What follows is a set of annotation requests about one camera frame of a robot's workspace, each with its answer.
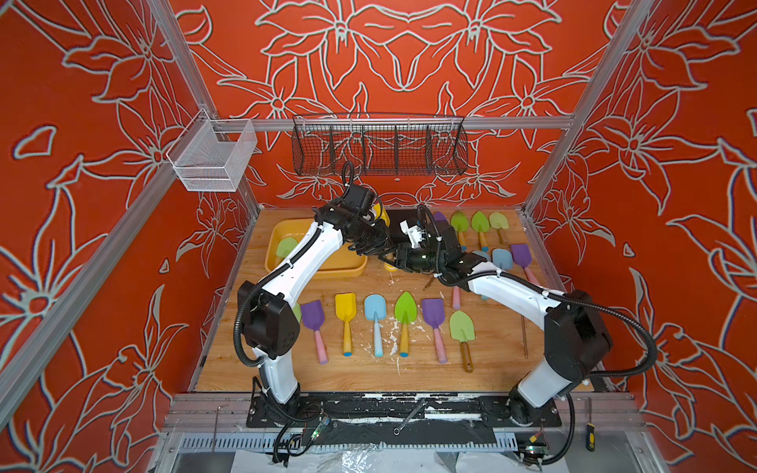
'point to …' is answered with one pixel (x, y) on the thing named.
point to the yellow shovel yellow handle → (346, 307)
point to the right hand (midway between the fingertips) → (383, 252)
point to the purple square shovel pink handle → (521, 254)
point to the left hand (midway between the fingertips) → (394, 241)
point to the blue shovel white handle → (376, 308)
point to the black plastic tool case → (396, 216)
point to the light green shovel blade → (297, 311)
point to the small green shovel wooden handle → (405, 311)
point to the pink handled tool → (456, 298)
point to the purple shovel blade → (313, 317)
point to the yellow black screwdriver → (590, 438)
